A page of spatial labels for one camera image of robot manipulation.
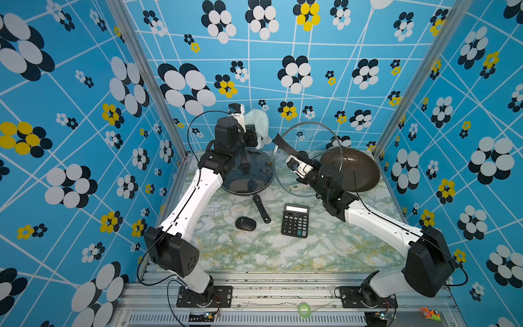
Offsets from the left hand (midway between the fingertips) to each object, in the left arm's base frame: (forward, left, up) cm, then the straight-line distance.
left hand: (257, 123), depth 73 cm
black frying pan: (-11, +1, -34) cm, 36 cm away
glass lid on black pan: (+15, +6, -44) cm, 47 cm away
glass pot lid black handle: (0, -8, -7) cm, 11 cm away
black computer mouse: (-20, +6, -39) cm, 44 cm away
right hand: (-5, -18, -10) cm, 21 cm away
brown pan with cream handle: (+8, -53, -37) cm, 65 cm away
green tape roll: (-52, -17, -42) cm, 69 cm away
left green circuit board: (-54, +20, -44) cm, 72 cm away
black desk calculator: (-18, -16, -40) cm, 47 cm away
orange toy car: (-53, -59, -40) cm, 89 cm away
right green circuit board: (-54, -42, -43) cm, 81 cm away
